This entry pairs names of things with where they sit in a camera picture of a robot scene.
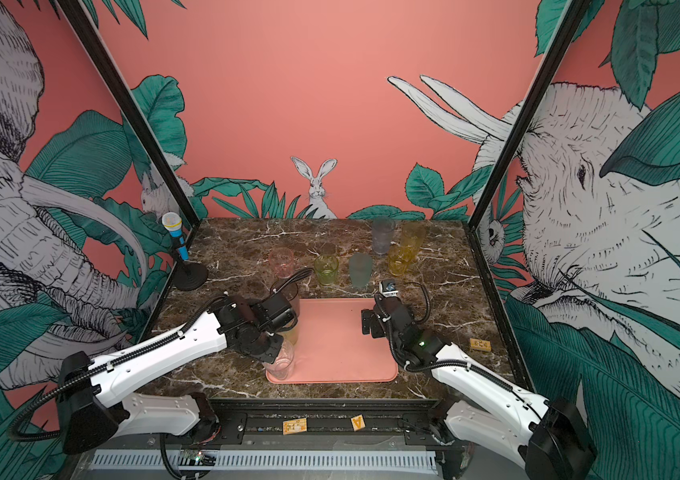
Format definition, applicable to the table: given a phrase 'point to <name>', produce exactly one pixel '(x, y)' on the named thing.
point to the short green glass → (326, 267)
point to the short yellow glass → (399, 258)
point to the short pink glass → (281, 260)
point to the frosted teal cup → (361, 264)
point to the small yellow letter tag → (358, 422)
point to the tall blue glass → (382, 233)
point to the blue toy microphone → (172, 222)
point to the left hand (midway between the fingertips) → (270, 350)
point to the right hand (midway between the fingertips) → (375, 306)
